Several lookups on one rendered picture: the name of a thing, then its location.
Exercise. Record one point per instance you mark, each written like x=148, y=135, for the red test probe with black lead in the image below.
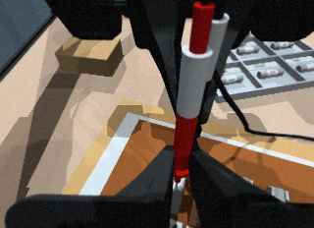
x=192, y=67

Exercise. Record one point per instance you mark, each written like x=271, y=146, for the tan rectangular block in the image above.
x=96, y=57

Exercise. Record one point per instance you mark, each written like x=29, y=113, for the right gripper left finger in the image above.
x=147, y=203

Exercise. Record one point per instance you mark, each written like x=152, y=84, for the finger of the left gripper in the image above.
x=244, y=14
x=159, y=17

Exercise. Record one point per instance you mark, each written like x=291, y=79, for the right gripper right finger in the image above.
x=223, y=199

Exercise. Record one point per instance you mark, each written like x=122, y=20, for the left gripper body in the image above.
x=283, y=21

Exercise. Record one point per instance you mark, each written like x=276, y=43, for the grey compartment tray with fuses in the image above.
x=262, y=61

